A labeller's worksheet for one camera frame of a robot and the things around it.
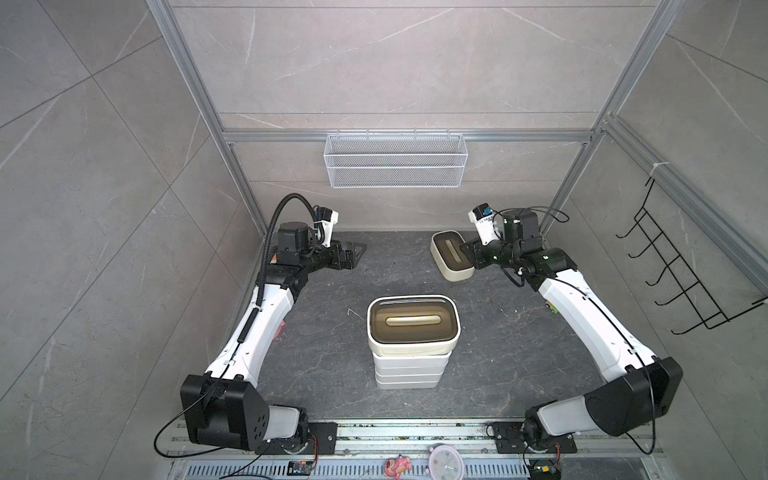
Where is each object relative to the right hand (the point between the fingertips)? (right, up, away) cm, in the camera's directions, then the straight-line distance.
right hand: (471, 243), depth 78 cm
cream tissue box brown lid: (-1, -4, +26) cm, 27 cm away
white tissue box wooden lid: (-17, -36, -1) cm, 40 cm away
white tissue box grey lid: (-23, -28, -11) cm, 38 cm away
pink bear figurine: (-21, -52, -11) cm, 57 cm away
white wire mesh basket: (-20, +29, +22) cm, 41 cm away
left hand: (-31, +1, -1) cm, 31 cm away
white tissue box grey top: (-12, -33, -5) cm, 35 cm away
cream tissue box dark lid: (-16, -18, -16) cm, 29 cm away
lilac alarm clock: (-9, -52, -10) cm, 54 cm away
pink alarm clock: (-57, -26, +14) cm, 64 cm away
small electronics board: (+15, -55, -8) cm, 57 cm away
